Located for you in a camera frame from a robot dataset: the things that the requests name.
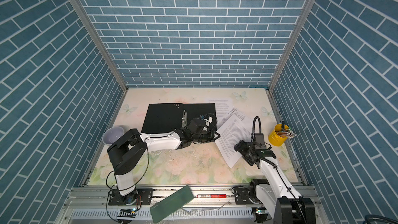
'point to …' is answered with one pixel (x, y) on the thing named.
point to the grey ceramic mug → (112, 134)
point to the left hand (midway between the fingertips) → (221, 136)
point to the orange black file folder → (166, 117)
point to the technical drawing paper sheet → (239, 114)
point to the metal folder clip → (184, 119)
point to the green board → (162, 208)
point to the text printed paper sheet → (234, 131)
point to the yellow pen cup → (274, 139)
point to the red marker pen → (212, 196)
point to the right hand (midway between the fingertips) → (237, 147)
